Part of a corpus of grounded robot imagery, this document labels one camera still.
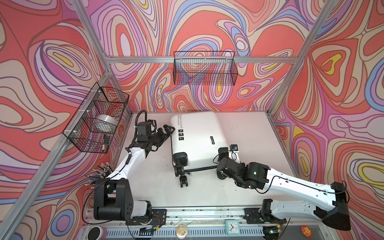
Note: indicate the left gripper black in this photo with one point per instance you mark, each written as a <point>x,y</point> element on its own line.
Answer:
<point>163,137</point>

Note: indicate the black suitcase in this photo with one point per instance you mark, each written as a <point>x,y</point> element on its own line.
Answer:
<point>198,144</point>

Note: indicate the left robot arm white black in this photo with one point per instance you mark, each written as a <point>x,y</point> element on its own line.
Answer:
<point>113,198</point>

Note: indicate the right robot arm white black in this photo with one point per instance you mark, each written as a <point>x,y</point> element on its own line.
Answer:
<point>325,203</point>

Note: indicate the small black device in basket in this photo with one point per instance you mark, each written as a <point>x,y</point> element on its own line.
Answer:
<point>106,140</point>

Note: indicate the red pen cup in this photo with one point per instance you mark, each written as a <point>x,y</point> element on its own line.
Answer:
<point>101,172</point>

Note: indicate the small teal clock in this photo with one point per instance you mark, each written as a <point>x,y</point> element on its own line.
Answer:
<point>232,227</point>

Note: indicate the round beige badge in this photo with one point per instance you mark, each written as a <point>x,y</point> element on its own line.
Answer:
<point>181,232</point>

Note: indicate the round orange sticker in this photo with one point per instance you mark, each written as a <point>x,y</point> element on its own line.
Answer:
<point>306,231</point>

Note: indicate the black round speaker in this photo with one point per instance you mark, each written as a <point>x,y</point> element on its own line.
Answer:
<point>97,233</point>

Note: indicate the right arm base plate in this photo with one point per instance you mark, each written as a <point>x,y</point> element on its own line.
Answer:
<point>258,216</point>

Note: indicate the black wire basket left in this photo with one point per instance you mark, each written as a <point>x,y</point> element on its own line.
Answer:
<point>84,131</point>

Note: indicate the black wire basket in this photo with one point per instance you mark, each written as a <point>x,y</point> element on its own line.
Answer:
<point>84,131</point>
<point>205,68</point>

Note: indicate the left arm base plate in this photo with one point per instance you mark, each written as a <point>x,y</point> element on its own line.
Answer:
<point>156,217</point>

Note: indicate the black wire basket back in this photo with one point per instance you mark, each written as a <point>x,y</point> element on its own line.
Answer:
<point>205,68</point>

